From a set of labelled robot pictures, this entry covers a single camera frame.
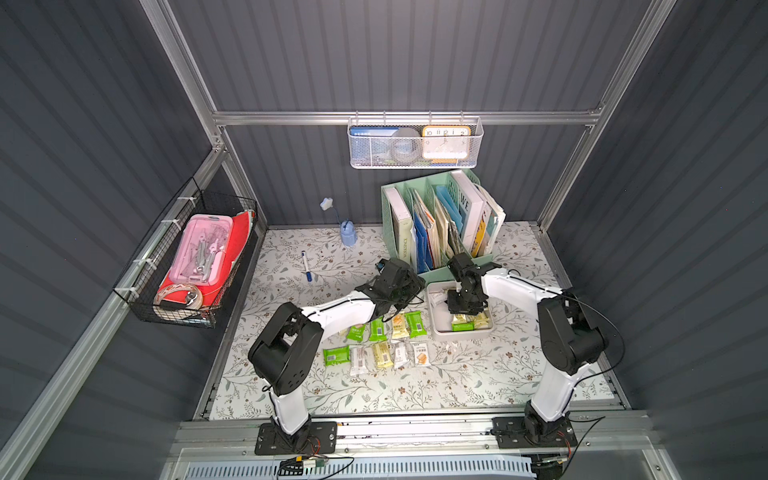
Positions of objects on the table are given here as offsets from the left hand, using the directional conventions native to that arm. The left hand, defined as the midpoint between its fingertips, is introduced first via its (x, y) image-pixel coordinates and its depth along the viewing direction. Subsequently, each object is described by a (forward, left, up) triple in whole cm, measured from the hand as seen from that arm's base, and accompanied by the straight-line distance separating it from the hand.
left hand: (423, 283), depth 88 cm
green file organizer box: (+14, -2, +12) cm, 19 cm away
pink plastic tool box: (-4, +56, +18) cm, 59 cm away
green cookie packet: (-10, +20, -12) cm, 26 cm away
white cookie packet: (-17, +1, -12) cm, 21 cm away
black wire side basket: (-16, +62, +23) cm, 67 cm away
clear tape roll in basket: (-12, +58, +17) cm, 62 cm away
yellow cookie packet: (-9, +7, -11) cm, 16 cm away
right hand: (-3, -13, -10) cm, 17 cm away
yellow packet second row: (-17, +12, -12) cm, 24 cm away
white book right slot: (+20, -16, +13) cm, 29 cm away
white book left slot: (+12, +6, +12) cm, 18 cm away
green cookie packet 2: (-10, +14, -12) cm, 21 cm away
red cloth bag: (+6, +49, +18) cm, 53 cm away
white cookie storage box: (-8, -8, -12) cm, 16 cm away
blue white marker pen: (+12, +39, -12) cm, 42 cm away
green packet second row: (-17, +25, -12) cm, 33 cm away
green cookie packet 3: (-8, +2, -12) cm, 14 cm away
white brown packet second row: (-19, +19, -12) cm, 29 cm away
